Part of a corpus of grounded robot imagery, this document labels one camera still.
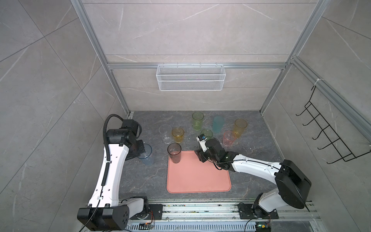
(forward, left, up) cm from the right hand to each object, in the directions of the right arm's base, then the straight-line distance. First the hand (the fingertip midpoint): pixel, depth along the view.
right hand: (198, 148), depth 86 cm
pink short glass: (+13, -23, -9) cm, 28 cm away
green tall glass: (+25, -1, 0) cm, 25 cm away
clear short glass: (+16, +22, -3) cm, 27 cm away
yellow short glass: (+18, +14, -9) cm, 24 cm away
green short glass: (+21, -9, -14) cm, 27 cm away
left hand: (-7, +32, +13) cm, 35 cm away
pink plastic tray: (-13, +4, -11) cm, 17 cm away
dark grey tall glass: (-2, +14, +2) cm, 14 cm away
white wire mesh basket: (+46, +4, +19) cm, 50 cm away
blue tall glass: (-12, +26, +12) cm, 31 cm away
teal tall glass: (+25, -17, -8) cm, 31 cm away
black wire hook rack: (-17, -59, +22) cm, 66 cm away
